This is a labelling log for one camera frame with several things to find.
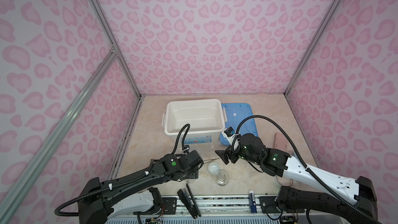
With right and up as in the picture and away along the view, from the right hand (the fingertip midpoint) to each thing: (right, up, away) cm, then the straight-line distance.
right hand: (222, 145), depth 72 cm
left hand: (-14, -13, +5) cm, 20 cm away
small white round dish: (-3, -15, +12) cm, 20 cm away
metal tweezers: (-5, -12, +16) cm, 21 cm away
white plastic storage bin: (-7, +10, +30) cm, 32 cm away
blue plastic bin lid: (+14, +13, +37) cm, 41 cm away
